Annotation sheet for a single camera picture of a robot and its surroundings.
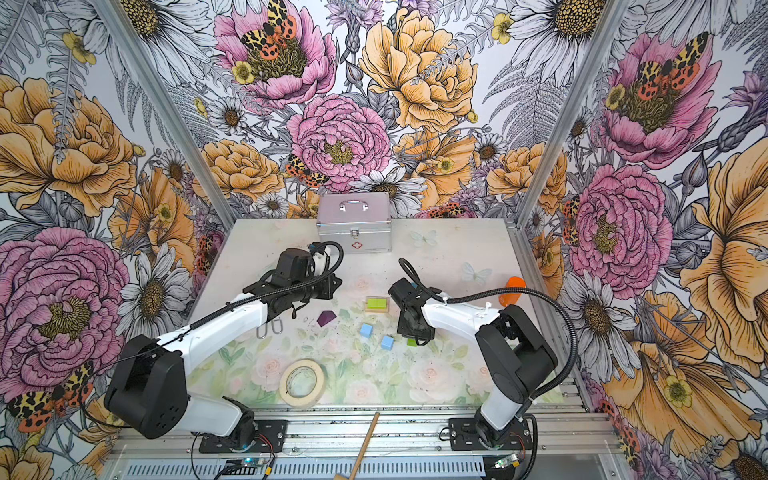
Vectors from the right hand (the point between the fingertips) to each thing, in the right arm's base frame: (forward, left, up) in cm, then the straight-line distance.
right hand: (412, 341), depth 89 cm
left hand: (+11, +21, +12) cm, 26 cm away
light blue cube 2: (-1, +7, +1) cm, 7 cm away
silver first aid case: (+36, +16, +13) cm, 42 cm away
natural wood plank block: (+11, +10, -1) cm, 15 cm away
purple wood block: (+8, +26, +1) cm, 28 cm away
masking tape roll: (-15, +27, +1) cm, 31 cm away
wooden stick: (-26, +13, -2) cm, 29 cm away
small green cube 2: (+12, +9, +1) cm, 15 cm away
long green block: (+1, 0, -4) cm, 4 cm away
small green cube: (+13, +11, 0) cm, 17 cm away
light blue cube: (+4, +14, 0) cm, 14 cm away
